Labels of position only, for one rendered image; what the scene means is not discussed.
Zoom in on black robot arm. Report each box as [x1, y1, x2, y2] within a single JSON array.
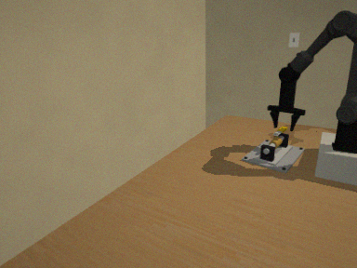
[[279, 10, 357, 154]]

